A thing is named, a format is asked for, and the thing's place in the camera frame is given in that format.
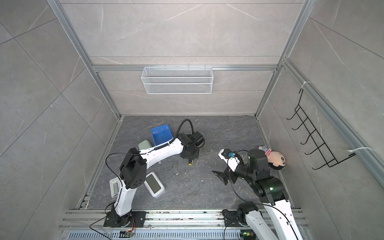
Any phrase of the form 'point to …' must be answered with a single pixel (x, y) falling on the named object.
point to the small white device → (115, 186)
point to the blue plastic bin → (161, 134)
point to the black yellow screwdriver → (190, 162)
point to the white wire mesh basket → (177, 80)
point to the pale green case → (144, 144)
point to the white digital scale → (154, 185)
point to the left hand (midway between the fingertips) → (194, 153)
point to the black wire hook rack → (315, 138)
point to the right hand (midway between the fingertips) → (220, 160)
